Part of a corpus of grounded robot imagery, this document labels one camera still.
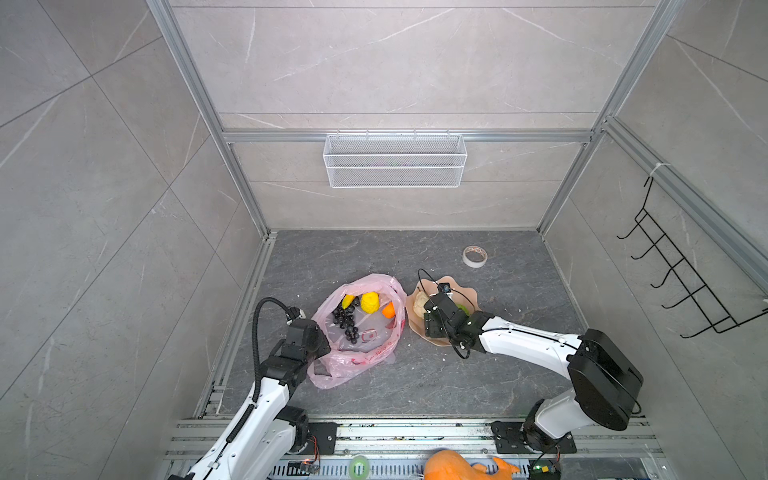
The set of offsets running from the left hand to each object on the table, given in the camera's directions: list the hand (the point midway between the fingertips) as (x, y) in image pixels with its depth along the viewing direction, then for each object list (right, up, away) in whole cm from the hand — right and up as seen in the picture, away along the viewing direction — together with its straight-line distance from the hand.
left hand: (319, 330), depth 84 cm
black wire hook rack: (+88, +9, -25) cm, 92 cm away
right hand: (+35, +3, +5) cm, 35 cm away
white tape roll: (+53, +24, +29) cm, 66 cm away
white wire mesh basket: (+21, +54, +16) cm, 61 cm away
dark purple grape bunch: (+6, +2, +8) cm, 10 cm away
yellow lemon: (+14, +7, +9) cm, 18 cm away
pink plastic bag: (+17, -4, +7) cm, 19 cm away
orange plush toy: (+34, -24, -21) cm, 47 cm away
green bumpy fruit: (+45, +4, +12) cm, 46 cm away
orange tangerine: (+20, +4, +8) cm, 22 cm away
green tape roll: (+13, -29, -14) cm, 35 cm away
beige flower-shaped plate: (+45, +8, +13) cm, 47 cm away
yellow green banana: (+8, +8, +4) cm, 12 cm away
